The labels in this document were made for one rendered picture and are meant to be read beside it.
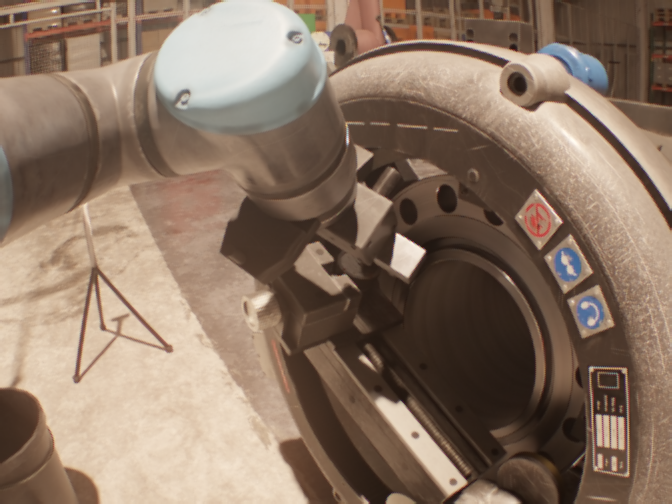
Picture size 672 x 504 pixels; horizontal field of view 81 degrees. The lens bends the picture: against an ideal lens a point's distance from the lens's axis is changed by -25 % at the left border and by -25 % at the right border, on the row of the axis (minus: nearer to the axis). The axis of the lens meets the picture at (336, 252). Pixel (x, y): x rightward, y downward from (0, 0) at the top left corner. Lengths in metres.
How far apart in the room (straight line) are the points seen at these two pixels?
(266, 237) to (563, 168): 0.23
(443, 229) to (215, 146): 0.40
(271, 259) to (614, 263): 0.26
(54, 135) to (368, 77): 0.33
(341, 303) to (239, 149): 0.32
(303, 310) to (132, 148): 0.31
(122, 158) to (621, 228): 0.33
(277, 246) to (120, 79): 0.18
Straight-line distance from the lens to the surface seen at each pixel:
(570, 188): 0.36
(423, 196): 0.64
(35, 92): 0.26
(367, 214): 0.42
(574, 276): 0.37
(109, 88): 0.31
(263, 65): 0.25
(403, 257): 0.46
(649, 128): 0.91
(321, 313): 0.56
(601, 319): 0.36
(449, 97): 0.42
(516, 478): 0.57
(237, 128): 0.26
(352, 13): 5.03
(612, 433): 0.40
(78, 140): 0.27
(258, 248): 0.40
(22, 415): 1.24
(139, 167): 0.31
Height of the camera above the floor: 0.95
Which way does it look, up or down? 21 degrees down
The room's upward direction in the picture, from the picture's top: 3 degrees counter-clockwise
